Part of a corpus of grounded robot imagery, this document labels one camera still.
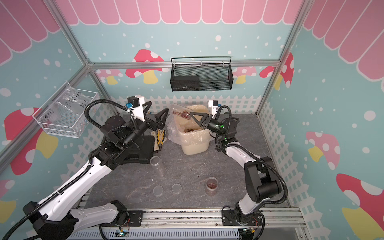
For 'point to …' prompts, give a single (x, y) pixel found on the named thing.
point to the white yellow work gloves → (160, 137)
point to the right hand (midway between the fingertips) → (190, 115)
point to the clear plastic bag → (66, 114)
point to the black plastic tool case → (142, 156)
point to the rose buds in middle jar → (184, 113)
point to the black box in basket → (185, 83)
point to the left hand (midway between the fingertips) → (161, 108)
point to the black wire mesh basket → (199, 77)
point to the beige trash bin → (195, 140)
